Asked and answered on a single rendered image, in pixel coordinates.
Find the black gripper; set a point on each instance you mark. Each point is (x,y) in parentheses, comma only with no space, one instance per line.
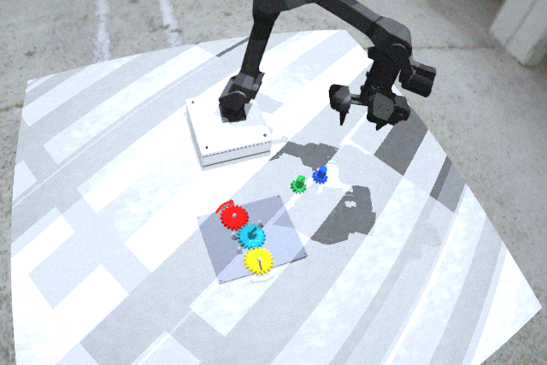
(341,99)

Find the cyan gear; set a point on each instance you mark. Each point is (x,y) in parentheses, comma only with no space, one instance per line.
(251,236)

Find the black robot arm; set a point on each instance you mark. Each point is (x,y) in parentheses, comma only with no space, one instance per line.
(392,52)

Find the red gear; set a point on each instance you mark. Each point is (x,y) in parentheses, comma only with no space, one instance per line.
(230,222)

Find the green gear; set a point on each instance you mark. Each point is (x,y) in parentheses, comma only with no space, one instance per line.
(298,185)

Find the yellow gear with black stripe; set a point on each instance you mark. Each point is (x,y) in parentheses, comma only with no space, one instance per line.
(261,266)

